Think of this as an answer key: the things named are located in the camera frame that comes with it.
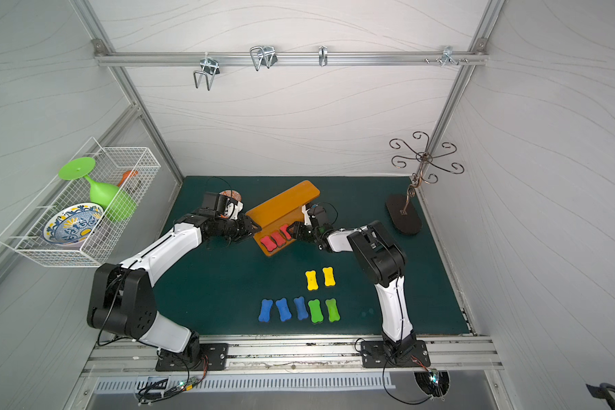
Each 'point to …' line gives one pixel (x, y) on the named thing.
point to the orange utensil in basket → (125, 175)
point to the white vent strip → (243, 383)
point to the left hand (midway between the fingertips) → (259, 230)
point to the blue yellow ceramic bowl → (71, 226)
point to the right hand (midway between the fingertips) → (290, 228)
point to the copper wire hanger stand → (411, 221)
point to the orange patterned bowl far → (231, 193)
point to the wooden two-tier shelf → (274, 216)
